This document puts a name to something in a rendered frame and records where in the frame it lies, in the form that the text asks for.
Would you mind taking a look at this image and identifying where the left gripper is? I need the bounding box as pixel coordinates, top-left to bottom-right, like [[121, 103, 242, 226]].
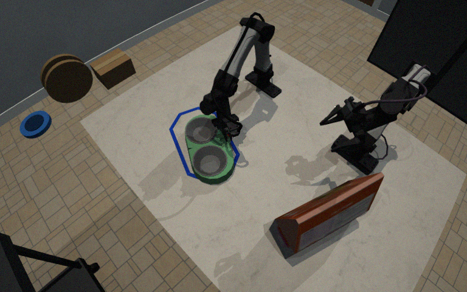
[[320, 105, 380, 153]]

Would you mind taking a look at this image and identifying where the orange cat food box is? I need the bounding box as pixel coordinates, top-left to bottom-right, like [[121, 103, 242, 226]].
[[269, 172, 384, 259]]

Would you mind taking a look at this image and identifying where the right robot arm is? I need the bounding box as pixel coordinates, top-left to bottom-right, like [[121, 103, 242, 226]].
[[199, 18, 282, 116]]

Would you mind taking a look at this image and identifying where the green double-bowl pet feeder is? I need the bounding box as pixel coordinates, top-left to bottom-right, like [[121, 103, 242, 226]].
[[185, 114, 235, 184]]

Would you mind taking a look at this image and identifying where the grey steel bowl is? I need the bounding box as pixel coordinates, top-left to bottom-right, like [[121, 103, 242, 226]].
[[185, 117, 218, 144], [192, 145, 227, 176]]

